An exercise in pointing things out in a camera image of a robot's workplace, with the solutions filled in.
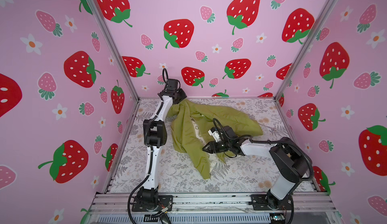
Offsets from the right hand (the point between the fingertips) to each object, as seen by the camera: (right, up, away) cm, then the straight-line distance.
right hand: (204, 149), depth 87 cm
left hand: (-13, +34, +18) cm, 41 cm away
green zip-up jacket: (-8, +14, +13) cm, 21 cm away
